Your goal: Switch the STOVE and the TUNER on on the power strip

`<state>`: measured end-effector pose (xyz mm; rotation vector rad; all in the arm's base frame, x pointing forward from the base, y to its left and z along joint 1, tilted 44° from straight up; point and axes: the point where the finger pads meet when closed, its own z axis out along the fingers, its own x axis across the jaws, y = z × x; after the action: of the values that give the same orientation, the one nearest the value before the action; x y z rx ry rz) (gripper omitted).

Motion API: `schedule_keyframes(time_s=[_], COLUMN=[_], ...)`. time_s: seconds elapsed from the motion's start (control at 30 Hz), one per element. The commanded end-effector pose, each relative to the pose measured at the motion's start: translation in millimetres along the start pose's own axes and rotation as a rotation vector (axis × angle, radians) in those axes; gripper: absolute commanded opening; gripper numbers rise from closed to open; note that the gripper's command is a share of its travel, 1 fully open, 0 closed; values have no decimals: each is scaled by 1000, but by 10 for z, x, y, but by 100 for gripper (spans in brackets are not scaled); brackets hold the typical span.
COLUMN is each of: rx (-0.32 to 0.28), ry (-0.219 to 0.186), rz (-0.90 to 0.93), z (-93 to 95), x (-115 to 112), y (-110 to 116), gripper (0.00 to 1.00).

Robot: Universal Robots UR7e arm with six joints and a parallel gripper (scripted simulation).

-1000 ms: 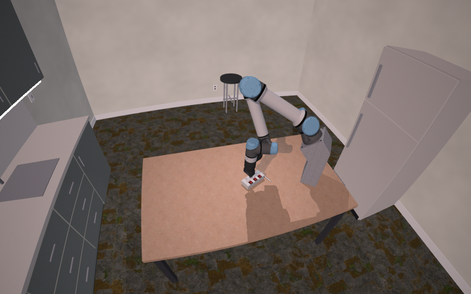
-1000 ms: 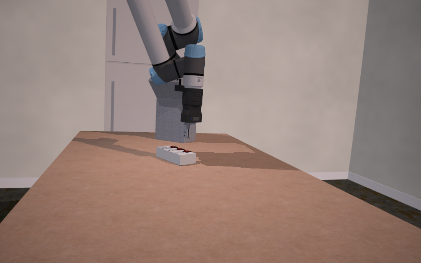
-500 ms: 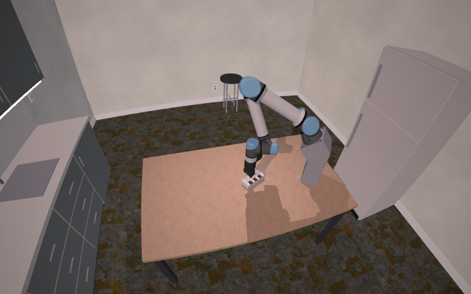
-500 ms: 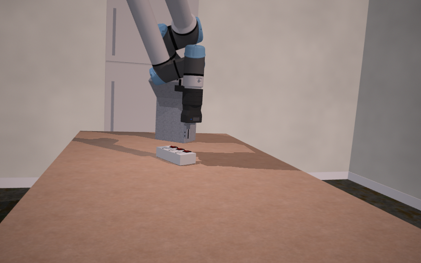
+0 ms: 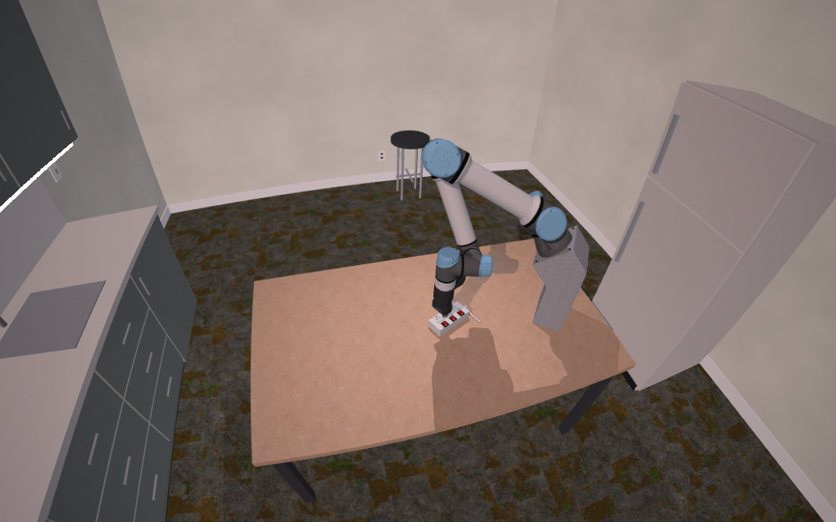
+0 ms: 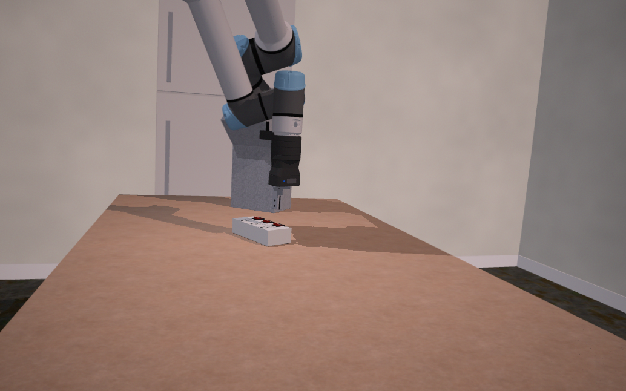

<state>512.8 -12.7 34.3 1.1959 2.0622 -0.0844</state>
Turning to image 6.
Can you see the grey power strip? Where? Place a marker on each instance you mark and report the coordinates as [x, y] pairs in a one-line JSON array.
[[262, 231]]

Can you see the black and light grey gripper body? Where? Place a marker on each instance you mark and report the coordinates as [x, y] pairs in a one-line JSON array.
[[285, 150]]

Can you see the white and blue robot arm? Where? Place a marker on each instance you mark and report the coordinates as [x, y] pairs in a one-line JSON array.
[[276, 45]]

